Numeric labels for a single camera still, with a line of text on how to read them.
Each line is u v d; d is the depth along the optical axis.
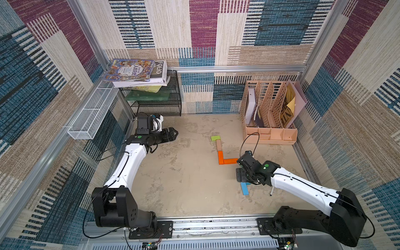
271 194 0.83
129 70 0.82
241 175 0.75
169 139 0.73
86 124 0.71
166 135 0.73
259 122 1.14
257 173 0.60
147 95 0.97
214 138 1.07
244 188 0.85
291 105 0.90
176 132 0.81
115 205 0.41
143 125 0.65
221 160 0.98
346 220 0.39
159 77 0.80
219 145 1.03
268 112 1.20
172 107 1.19
